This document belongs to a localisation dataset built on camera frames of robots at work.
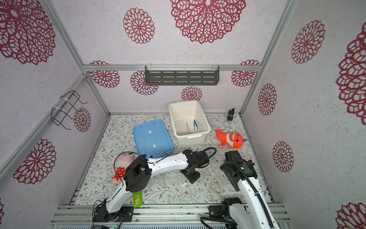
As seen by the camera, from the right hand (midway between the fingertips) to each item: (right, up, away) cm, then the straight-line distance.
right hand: (229, 171), depth 77 cm
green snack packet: (-50, -15, +1) cm, 52 cm away
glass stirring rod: (-24, -10, +8) cm, 27 cm away
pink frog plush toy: (-61, +4, +9) cm, 62 cm away
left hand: (-21, -7, +8) cm, 24 cm away
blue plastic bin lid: (-47, +15, +28) cm, 57 cm away
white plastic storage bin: (-19, +27, +36) cm, 50 cm away
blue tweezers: (-15, +27, +36) cm, 48 cm away
